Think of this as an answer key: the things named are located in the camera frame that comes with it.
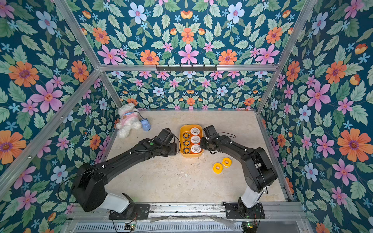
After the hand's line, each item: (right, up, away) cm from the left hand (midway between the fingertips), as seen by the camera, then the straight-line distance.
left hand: (176, 149), depth 85 cm
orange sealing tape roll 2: (+11, +4, +13) cm, 17 cm away
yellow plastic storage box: (+7, +5, +16) cm, 18 cm away
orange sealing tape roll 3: (+12, -1, +8) cm, 14 cm away
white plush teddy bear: (-36, +19, +19) cm, 45 cm away
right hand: (+16, +2, +8) cm, 18 cm away
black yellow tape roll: (+5, +7, +17) cm, 19 cm away
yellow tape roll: (+25, -12, +4) cm, 28 cm away
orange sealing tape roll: (+11, +10, +17) cm, 22 cm away
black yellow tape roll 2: (+5, +2, +13) cm, 14 cm away
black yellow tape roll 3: (+5, -3, +11) cm, 12 cm away
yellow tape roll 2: (+31, -9, +6) cm, 33 cm away
